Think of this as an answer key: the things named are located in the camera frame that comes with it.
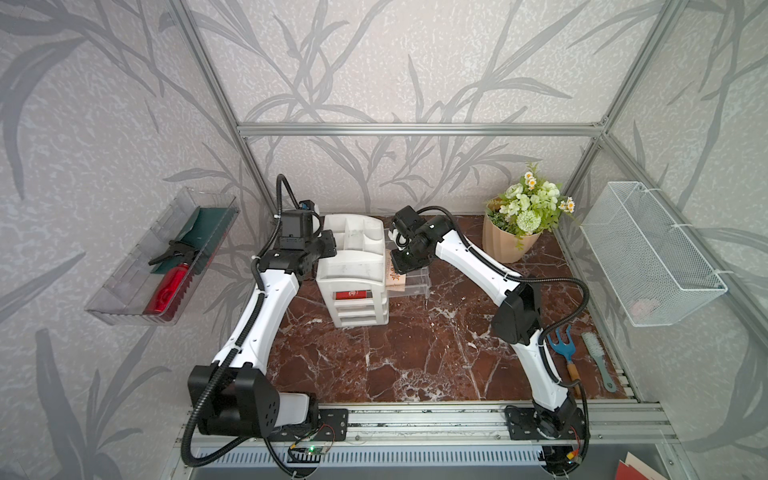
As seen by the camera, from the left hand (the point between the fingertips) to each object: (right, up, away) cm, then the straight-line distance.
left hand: (330, 237), depth 81 cm
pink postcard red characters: (+18, -13, +4) cm, 22 cm away
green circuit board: (-1, -51, -11) cm, 52 cm away
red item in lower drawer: (+5, -18, +8) cm, 20 cm away
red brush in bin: (-26, -12, -23) cm, 37 cm away
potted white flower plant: (+53, +5, +5) cm, 53 cm away
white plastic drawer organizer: (+8, -11, -7) cm, 15 cm away
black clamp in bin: (-31, -3, -15) cm, 34 cm away
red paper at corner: (+71, -54, -14) cm, 90 cm away
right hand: (+18, -9, +7) cm, 21 cm away
